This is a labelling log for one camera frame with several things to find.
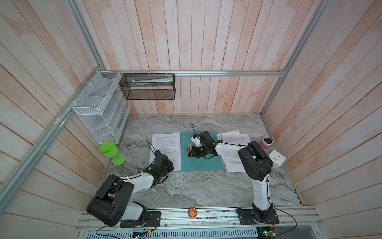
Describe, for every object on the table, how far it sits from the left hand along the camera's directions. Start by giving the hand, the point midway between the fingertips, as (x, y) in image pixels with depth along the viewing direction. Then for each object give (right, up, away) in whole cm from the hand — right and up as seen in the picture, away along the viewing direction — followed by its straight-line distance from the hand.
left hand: (172, 166), depth 92 cm
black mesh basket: (-18, +54, +12) cm, 59 cm away
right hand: (+10, +7, +4) cm, 13 cm away
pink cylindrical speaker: (+62, +14, +5) cm, 64 cm away
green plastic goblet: (-35, +12, -9) cm, 38 cm away
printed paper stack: (+31, +17, -23) cm, 42 cm away
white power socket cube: (+66, +5, -1) cm, 66 cm away
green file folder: (+16, +2, 0) cm, 16 cm away
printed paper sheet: (-3, +13, +10) cm, 16 cm away
